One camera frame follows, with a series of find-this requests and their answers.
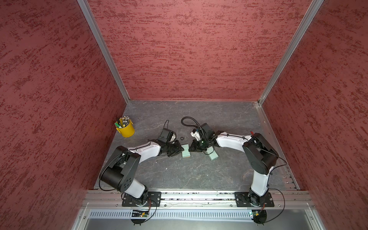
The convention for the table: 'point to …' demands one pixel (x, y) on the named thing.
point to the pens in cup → (122, 121)
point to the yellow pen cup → (128, 131)
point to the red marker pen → (252, 132)
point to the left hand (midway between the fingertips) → (183, 152)
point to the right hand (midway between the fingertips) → (190, 152)
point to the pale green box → (186, 153)
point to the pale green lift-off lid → (213, 155)
